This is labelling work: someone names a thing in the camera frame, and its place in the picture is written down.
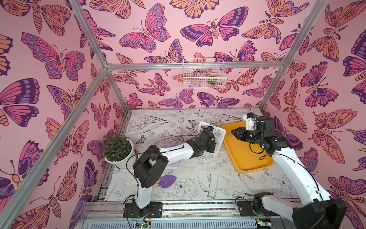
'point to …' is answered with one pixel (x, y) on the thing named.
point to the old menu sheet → (168, 143)
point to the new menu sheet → (219, 134)
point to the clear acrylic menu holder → (219, 136)
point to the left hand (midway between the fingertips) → (216, 143)
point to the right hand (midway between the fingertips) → (234, 130)
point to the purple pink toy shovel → (165, 182)
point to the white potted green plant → (119, 151)
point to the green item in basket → (211, 80)
